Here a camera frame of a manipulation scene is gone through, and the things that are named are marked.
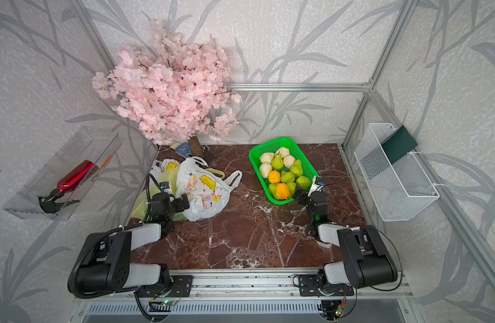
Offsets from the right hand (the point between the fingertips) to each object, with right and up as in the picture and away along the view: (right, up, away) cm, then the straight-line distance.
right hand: (306, 184), depth 91 cm
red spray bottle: (-82, +4, -28) cm, 86 cm away
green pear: (-12, +10, +14) cm, 21 cm away
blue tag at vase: (-67, +18, +28) cm, 75 cm away
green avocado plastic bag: (-65, +4, +3) cm, 65 cm away
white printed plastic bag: (-46, -4, +2) cm, 46 cm away
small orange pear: (-14, +3, +8) cm, 17 cm away
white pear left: (-18, +8, +11) cm, 23 cm away
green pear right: (0, +1, +5) cm, 5 cm away
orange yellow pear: (-11, -3, -2) cm, 12 cm away
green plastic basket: (+2, +8, +7) cm, 11 cm away
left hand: (-60, -5, +1) cm, 61 cm away
